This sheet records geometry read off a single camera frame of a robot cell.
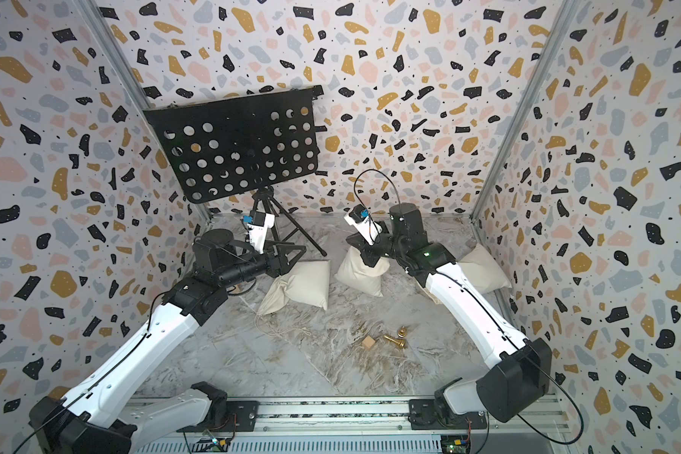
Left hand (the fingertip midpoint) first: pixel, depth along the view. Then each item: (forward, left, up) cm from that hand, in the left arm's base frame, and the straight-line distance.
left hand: (301, 247), depth 68 cm
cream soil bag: (+6, +3, -25) cm, 26 cm away
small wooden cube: (-11, -17, -32) cm, 38 cm away
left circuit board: (-36, +22, -34) cm, 54 cm away
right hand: (+5, -12, -3) cm, 13 cm away
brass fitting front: (-8, -27, -32) cm, 43 cm away
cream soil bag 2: (+7, -13, -23) cm, 27 cm away
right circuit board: (-36, -38, -35) cm, 63 cm away
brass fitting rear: (-11, -26, -33) cm, 43 cm away
